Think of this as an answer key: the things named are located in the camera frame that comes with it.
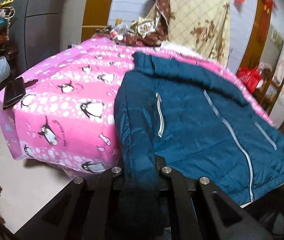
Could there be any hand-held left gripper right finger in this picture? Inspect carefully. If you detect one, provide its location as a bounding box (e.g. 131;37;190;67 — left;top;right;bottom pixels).
154;155;273;240

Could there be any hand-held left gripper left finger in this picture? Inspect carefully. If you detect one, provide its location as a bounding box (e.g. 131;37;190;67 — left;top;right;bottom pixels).
12;166;125;240

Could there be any teal puffer jacket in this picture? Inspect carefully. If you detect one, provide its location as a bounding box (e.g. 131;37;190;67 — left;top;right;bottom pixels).
113;52;284;240

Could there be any wooden chair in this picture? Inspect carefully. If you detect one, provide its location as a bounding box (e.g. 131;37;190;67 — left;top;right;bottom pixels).
255;75;284;115

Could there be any red shopping bag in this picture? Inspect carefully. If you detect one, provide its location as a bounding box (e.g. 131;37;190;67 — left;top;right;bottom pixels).
237;66;262;92

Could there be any pink penguin blanket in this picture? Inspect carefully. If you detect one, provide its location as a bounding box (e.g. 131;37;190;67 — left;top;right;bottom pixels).
0;36;275;180

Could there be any black wallet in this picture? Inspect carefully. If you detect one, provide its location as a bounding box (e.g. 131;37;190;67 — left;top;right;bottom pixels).
3;77;26;111

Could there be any cream rose quilt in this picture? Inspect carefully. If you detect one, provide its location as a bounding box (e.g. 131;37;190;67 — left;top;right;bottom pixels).
138;0;231;67

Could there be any clear plastic bag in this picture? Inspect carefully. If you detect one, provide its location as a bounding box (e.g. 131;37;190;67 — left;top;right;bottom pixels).
110;22;130;42

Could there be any grey refrigerator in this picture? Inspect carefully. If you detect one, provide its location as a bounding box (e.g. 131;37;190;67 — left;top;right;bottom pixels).
0;0;94;68

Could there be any maroon floral quilt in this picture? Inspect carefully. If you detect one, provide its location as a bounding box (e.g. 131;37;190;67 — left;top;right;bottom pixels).
124;0;172;47

